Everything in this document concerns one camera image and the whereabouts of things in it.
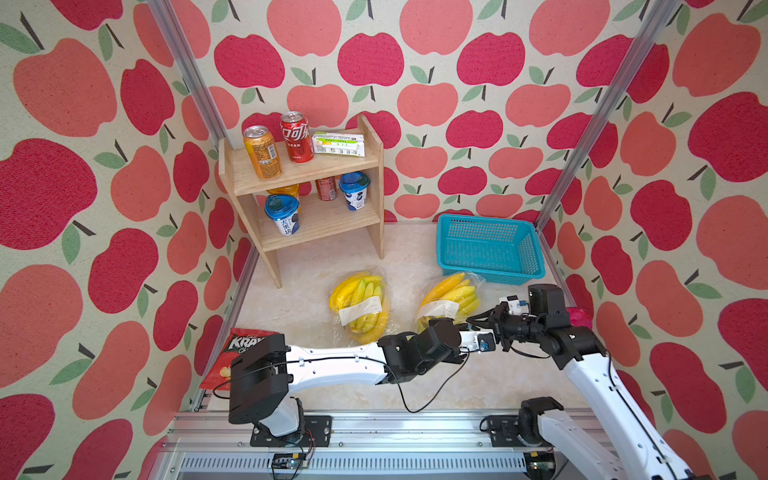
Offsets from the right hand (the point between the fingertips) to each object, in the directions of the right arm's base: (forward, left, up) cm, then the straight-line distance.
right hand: (469, 326), depth 73 cm
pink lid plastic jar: (+10, -34, -9) cm, 36 cm away
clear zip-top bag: (+9, +30, -10) cm, 33 cm away
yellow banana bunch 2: (+15, +32, -11) cm, 36 cm away
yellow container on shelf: (+33, +54, +13) cm, 64 cm away
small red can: (+40, +44, +9) cm, 60 cm away
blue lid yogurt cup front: (+24, +52, +13) cm, 58 cm away
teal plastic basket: (+43, -21, -20) cm, 52 cm away
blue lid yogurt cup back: (+38, +34, +12) cm, 52 cm away
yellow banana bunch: (+17, 0, -9) cm, 19 cm away
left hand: (-2, +1, +1) cm, 2 cm away
